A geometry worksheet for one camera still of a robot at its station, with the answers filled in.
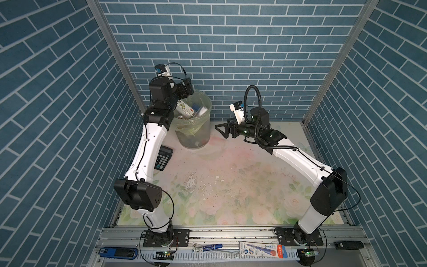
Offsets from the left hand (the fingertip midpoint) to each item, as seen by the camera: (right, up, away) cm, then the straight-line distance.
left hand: (183, 81), depth 71 cm
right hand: (+16, -17, +3) cm, 24 cm away
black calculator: (-18, -36, +28) cm, 49 cm away
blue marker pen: (+11, -72, -2) cm, 72 cm away
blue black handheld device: (-24, -71, -6) cm, 75 cm away
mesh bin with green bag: (+2, -22, +18) cm, 28 cm away
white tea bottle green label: (-5, -9, +23) cm, 25 cm away
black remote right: (+70, -70, -2) cm, 99 cm away
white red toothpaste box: (+34, -72, -2) cm, 80 cm away
